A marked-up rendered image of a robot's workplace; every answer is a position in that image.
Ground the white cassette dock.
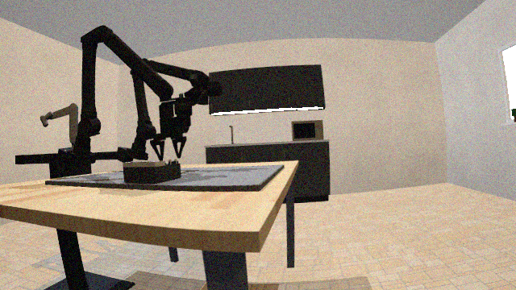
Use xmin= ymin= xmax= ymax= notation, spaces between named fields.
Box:
xmin=123 ymin=159 xmax=181 ymax=184

